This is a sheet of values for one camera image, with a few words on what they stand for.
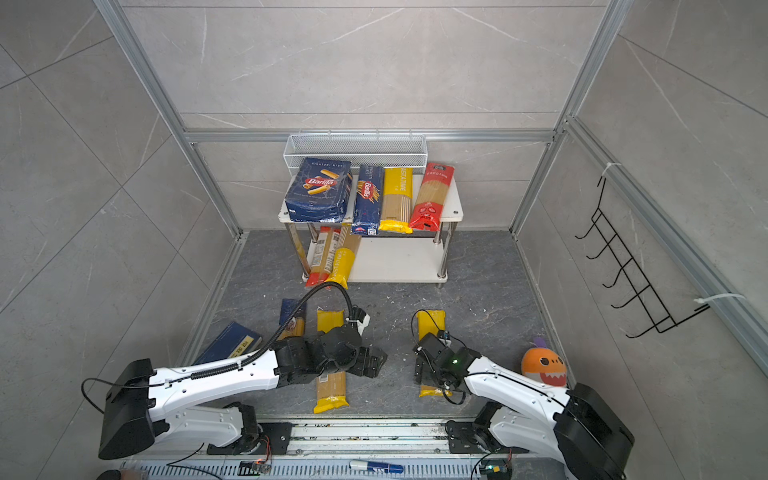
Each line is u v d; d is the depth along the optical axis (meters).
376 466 0.69
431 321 0.92
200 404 0.46
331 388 0.80
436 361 0.64
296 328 0.90
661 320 0.59
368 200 0.75
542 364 0.77
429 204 0.73
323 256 1.00
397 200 0.78
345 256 0.98
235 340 0.90
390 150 0.98
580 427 0.40
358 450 0.73
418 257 1.04
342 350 0.56
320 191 0.75
